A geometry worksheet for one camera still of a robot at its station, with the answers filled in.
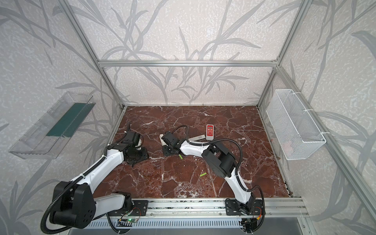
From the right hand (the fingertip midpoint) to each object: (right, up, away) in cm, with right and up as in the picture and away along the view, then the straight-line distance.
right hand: (165, 146), depth 94 cm
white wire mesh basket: (+63, +11, -34) cm, 73 cm away
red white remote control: (+29, +8, +7) cm, 32 cm away
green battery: (+11, -7, -3) cm, 13 cm away
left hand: (-8, -2, -8) cm, 12 cm away
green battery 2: (+24, -15, -10) cm, 30 cm away
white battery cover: (+23, +5, +7) cm, 25 cm away
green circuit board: (-11, -31, -24) cm, 41 cm away
